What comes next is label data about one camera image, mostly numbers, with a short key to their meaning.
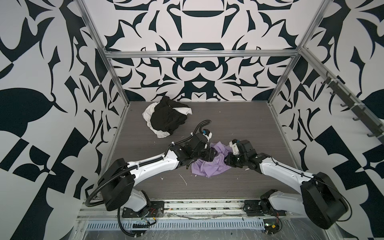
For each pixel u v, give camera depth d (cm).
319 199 42
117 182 42
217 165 83
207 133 72
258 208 74
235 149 78
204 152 69
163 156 52
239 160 74
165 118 97
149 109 102
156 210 74
